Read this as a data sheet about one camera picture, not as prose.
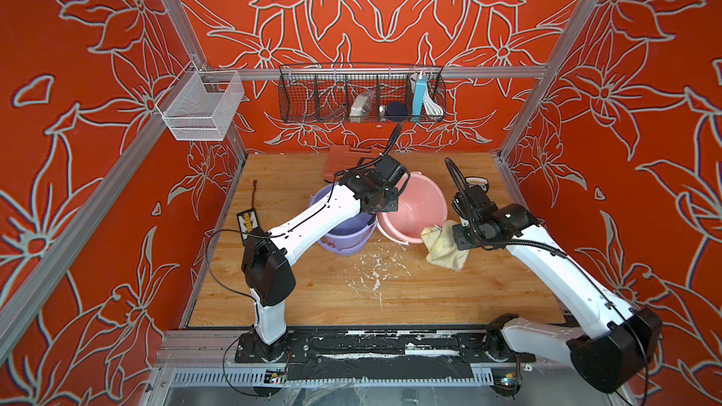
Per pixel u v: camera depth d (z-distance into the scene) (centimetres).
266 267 44
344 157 114
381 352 73
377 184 60
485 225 53
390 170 60
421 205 97
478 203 58
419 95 89
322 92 100
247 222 97
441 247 76
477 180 110
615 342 37
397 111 96
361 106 92
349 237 76
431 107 91
